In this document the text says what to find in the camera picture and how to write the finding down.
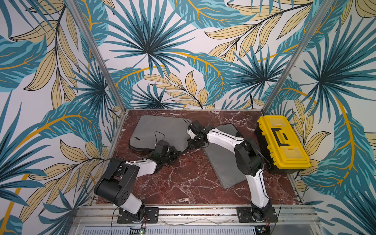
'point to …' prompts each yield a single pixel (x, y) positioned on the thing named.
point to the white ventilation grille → (203, 230)
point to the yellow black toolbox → (281, 149)
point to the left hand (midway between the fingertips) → (182, 153)
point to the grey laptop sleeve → (224, 162)
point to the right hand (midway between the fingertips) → (191, 145)
